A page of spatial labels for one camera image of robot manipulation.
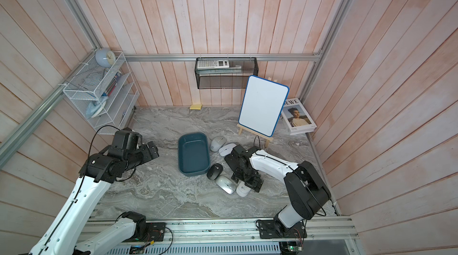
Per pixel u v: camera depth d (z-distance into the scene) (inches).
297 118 43.3
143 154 25.1
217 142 38.6
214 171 35.4
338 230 29.5
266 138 37.6
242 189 32.6
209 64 35.6
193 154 37.9
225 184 33.9
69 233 15.2
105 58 31.4
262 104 33.1
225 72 34.7
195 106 47.2
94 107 32.0
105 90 30.5
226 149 38.5
